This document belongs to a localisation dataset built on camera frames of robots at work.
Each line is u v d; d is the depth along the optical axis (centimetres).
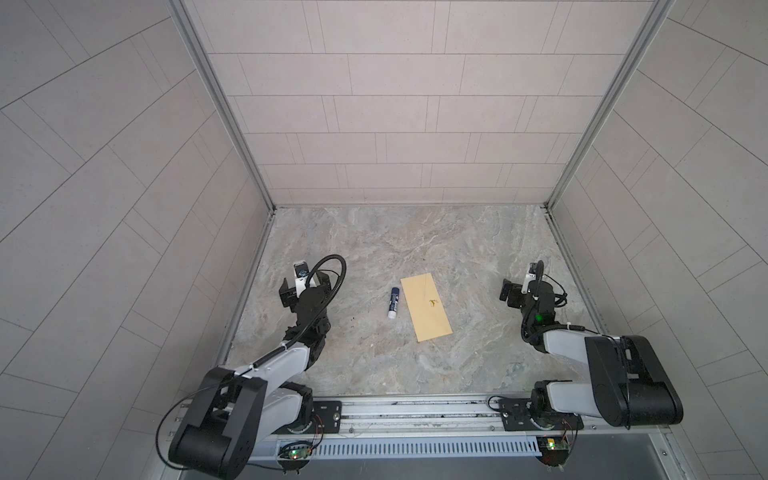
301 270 69
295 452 65
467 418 72
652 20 72
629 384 43
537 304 68
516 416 71
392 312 87
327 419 71
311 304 62
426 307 89
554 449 68
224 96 86
